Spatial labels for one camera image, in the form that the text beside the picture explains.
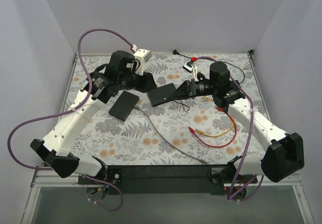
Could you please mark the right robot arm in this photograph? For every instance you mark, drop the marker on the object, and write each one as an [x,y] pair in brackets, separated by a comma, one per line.
[284,152]

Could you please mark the black network switch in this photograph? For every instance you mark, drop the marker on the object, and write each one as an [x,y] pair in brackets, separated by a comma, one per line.
[124,105]
[161,94]

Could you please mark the floral patterned table mat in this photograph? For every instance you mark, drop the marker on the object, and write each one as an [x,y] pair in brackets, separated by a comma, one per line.
[135,141]

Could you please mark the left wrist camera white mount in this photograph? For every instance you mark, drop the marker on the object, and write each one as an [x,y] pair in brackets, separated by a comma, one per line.
[141,57]

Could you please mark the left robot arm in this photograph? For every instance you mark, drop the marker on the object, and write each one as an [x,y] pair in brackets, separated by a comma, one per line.
[125,71]

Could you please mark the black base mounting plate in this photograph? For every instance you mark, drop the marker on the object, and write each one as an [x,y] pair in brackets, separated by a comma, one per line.
[171,179]

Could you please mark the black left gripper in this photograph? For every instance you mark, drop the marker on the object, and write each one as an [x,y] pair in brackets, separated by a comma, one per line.
[140,81]

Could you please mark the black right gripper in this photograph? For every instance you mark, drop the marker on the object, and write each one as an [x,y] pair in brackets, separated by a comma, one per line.
[189,88]

